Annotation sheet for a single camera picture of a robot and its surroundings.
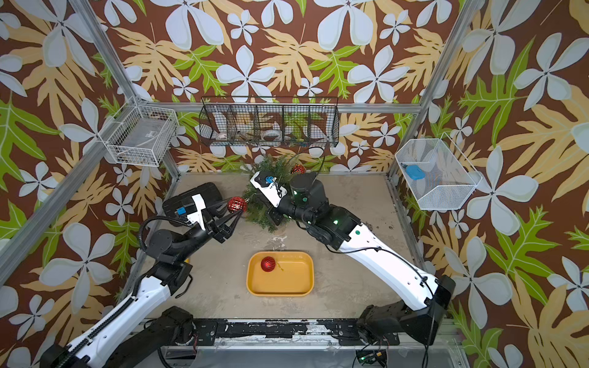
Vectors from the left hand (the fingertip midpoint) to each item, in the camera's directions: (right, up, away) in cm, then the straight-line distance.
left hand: (236, 204), depth 62 cm
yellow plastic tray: (+15, -28, +22) cm, 39 cm away
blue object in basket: (+64, +12, +26) cm, 70 cm away
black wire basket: (+5, +35, +35) cm, 50 cm away
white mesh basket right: (+70, +8, +16) cm, 72 cm away
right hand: (+5, +3, 0) cm, 6 cm away
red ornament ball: (+18, +12, +18) cm, 28 cm away
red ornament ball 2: (+6, -23, +22) cm, 33 cm away
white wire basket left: (-43, +26, +24) cm, 56 cm away
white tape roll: (+7, +29, +36) cm, 47 cm away
